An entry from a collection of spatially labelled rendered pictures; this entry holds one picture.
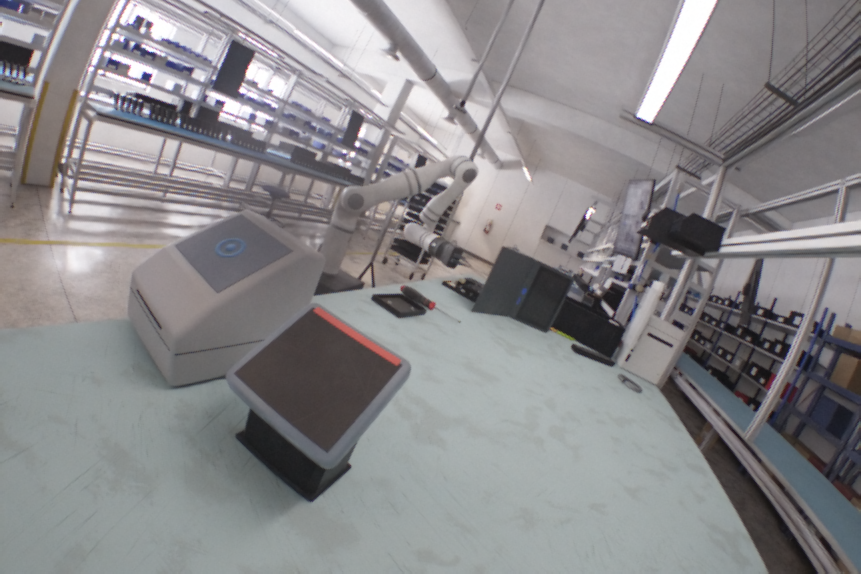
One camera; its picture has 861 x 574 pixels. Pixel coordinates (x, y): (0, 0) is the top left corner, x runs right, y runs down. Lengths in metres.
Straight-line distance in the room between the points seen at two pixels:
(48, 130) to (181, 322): 3.97
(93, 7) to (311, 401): 4.13
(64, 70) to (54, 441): 3.98
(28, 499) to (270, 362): 0.22
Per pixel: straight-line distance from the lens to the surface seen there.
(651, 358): 1.35
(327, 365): 0.28
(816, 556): 1.43
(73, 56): 4.19
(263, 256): 0.37
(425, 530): 0.34
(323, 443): 0.25
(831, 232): 0.77
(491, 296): 1.08
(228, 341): 0.37
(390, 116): 7.64
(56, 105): 4.21
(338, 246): 1.28
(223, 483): 0.31
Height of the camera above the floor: 1.24
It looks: 8 degrees down
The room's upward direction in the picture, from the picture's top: 24 degrees clockwise
